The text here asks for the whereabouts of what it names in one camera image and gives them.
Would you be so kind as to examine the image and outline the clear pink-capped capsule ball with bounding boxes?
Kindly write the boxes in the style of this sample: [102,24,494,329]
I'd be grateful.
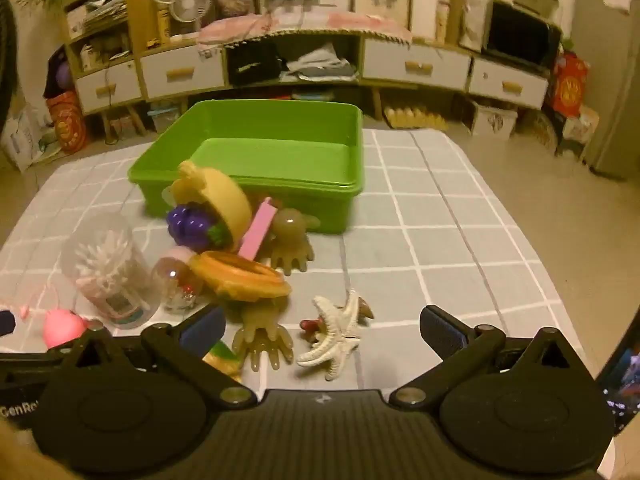
[151,246,206,315]

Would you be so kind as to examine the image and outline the dark glowing screen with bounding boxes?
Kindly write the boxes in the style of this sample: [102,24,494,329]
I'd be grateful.
[597,335,640,436]

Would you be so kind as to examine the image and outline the white toy starfish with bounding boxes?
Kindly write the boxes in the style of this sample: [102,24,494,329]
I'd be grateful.
[296,287,362,382]

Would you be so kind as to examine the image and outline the stack of papers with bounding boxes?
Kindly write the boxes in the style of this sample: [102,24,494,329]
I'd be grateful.
[67,0,128,36]

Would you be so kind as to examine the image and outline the wooden shelf unit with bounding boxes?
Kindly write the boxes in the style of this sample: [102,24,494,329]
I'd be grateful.
[65,0,151,68]

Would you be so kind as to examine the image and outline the orange toy ring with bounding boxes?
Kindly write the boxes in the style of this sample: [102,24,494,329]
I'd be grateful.
[189,251,293,303]

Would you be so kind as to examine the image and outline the white printed cardboard box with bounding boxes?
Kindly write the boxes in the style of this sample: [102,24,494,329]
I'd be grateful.
[470,100,518,141]

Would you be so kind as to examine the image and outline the pink pig toy with string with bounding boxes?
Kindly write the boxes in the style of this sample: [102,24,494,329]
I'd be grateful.
[15,300,103,350]

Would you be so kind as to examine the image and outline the pink box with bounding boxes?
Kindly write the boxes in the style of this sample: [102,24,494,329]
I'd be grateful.
[237,196,279,261]

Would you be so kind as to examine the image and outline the green plastic bin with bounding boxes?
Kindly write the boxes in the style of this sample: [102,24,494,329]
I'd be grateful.
[127,100,364,235]

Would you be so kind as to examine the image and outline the orange red printed bag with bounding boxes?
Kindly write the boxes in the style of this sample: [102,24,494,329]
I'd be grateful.
[46,91,87,155]

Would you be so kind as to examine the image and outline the small white fan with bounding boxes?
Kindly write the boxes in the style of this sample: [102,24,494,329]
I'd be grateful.
[171,0,212,26]

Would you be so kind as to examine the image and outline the black bag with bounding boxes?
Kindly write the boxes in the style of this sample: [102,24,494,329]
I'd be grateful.
[227,40,283,86]

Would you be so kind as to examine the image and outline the grey refrigerator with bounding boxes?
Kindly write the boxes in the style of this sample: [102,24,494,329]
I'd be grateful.
[567,0,640,181]

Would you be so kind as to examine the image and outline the pile of folded clothes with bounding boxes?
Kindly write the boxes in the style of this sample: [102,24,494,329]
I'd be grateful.
[280,42,358,83]

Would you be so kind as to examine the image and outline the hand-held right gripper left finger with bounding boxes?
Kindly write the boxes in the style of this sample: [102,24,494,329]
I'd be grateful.
[44,305,257,407]

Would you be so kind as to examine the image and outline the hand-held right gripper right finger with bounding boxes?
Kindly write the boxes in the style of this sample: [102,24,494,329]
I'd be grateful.
[389,305,597,407]

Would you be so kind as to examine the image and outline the translucent sticky hand toy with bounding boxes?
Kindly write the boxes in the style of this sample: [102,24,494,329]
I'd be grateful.
[231,300,295,373]
[260,207,321,277]

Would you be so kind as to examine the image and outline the purple toy grapes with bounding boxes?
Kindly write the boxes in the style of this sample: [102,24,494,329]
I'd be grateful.
[166,202,232,253]

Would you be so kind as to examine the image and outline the black microwave oven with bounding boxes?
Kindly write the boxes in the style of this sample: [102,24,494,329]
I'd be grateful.
[482,0,563,73]

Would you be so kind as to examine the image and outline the yellow toy corn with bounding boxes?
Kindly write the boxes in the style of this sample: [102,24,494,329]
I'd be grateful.
[202,340,246,378]

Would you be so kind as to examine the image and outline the tray of eggs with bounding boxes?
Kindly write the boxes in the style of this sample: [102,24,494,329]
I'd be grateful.
[382,105,448,131]

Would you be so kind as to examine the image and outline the clear cotton swab jar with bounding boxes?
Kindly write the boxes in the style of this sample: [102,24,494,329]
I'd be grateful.
[60,212,162,331]

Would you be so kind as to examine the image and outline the small reddish brown toy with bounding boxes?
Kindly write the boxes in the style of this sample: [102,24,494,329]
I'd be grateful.
[299,299,376,346]

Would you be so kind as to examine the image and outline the long wooden cabinet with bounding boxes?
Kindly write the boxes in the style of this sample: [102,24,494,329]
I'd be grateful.
[75,27,551,133]

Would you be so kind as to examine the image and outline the pink fringed cloth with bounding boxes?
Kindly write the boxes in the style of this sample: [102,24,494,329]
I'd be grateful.
[196,12,413,53]

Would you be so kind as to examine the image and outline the white cabinet drawer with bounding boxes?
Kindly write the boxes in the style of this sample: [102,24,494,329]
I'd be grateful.
[140,47,226,100]
[76,62,143,113]
[469,57,549,110]
[362,40,472,93]

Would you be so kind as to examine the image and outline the round patterned basket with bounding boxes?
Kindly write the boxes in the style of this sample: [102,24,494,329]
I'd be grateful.
[517,110,558,153]

